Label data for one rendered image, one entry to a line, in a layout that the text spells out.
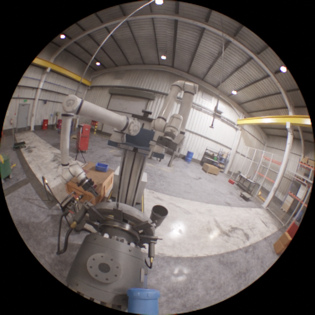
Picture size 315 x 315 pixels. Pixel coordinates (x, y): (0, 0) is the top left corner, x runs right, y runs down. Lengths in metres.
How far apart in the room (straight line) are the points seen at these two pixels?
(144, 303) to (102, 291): 0.24
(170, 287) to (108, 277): 1.18
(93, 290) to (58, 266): 1.11
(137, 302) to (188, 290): 1.32
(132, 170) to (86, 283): 1.39
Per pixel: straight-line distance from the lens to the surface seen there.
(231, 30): 7.12
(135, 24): 8.55
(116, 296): 0.78
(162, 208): 2.04
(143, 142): 1.23
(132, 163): 1.40
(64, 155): 0.98
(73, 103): 0.74
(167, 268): 1.80
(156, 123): 0.81
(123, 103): 10.17
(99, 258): 0.75
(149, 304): 0.65
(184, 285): 1.87
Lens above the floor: 1.65
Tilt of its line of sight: 14 degrees down
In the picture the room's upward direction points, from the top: 17 degrees clockwise
